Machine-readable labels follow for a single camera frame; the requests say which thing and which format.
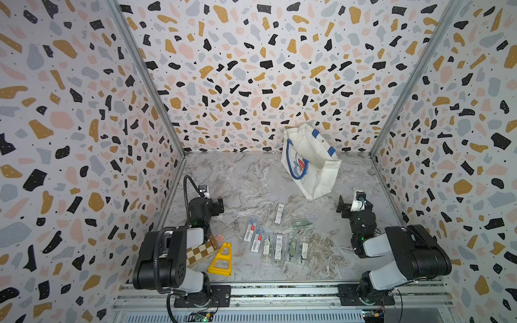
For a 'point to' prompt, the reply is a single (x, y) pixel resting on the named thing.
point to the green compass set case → (293, 249)
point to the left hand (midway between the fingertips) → (210, 197)
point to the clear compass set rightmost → (305, 249)
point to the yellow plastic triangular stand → (221, 263)
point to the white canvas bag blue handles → (310, 162)
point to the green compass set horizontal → (296, 224)
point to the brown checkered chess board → (196, 254)
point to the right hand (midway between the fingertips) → (354, 196)
